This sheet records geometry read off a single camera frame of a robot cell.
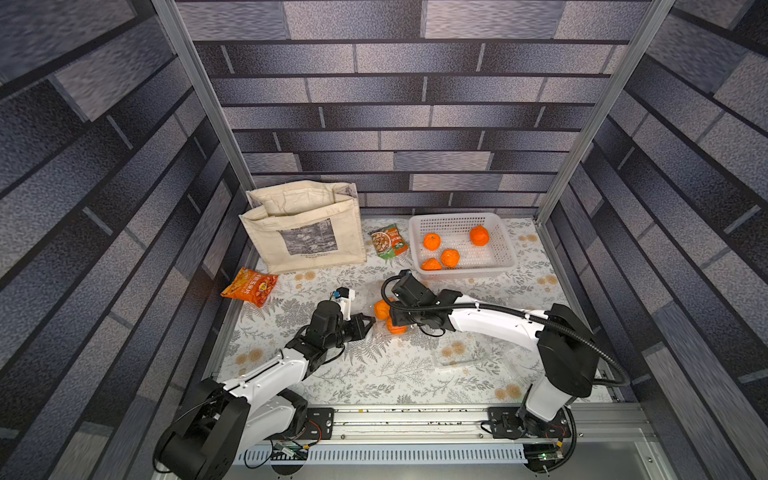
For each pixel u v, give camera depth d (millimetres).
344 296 787
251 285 953
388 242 1103
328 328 664
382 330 879
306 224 859
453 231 1101
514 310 505
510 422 728
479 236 1069
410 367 833
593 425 765
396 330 840
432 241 1069
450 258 1004
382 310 854
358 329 742
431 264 977
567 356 439
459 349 868
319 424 738
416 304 646
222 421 416
